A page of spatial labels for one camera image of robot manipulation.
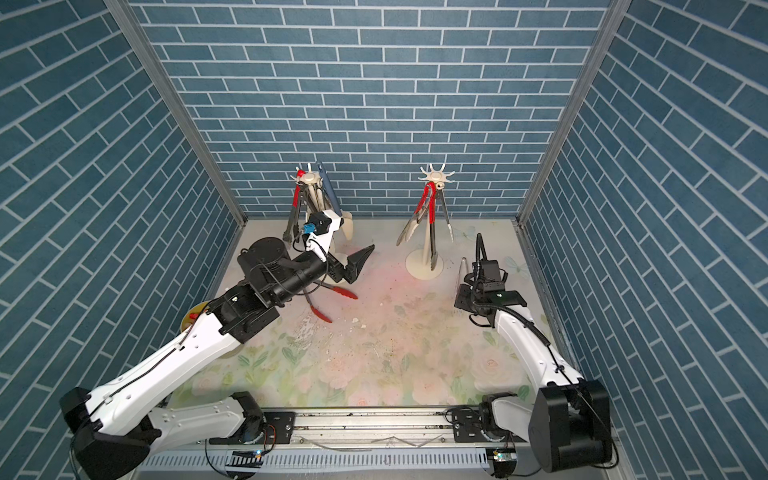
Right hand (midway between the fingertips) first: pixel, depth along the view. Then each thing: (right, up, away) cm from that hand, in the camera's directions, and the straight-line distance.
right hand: (466, 297), depth 87 cm
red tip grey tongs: (-40, 0, +13) cm, 42 cm away
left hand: (-27, +17, -26) cm, 41 cm away
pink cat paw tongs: (+4, +10, +22) cm, 24 cm away
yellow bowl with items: (-75, -3, -9) cm, 75 cm away
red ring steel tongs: (-52, +22, +2) cm, 56 cm away
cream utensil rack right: (-12, +8, +19) cm, 24 cm away
